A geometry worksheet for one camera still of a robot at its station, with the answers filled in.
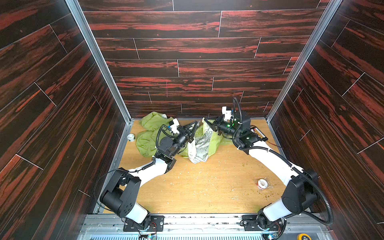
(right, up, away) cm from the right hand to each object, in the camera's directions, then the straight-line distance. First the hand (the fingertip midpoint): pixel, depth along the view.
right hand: (205, 117), depth 74 cm
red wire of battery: (+51, -16, +31) cm, 62 cm away
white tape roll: (+34, -38, +11) cm, 52 cm away
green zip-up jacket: (-2, -20, +25) cm, 32 cm away
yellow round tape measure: (+44, -57, -5) cm, 72 cm away
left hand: (-4, -4, -5) cm, 7 cm away
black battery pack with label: (+40, -6, +37) cm, 55 cm away
